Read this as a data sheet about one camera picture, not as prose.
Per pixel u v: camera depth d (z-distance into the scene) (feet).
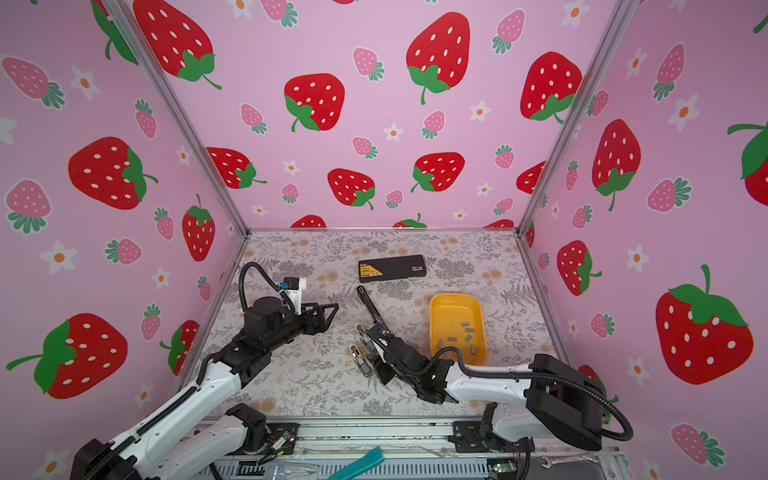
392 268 3.52
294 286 2.29
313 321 2.25
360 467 2.30
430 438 2.49
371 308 3.15
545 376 1.47
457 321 3.06
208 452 1.84
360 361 2.82
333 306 2.47
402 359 1.95
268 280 2.19
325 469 2.32
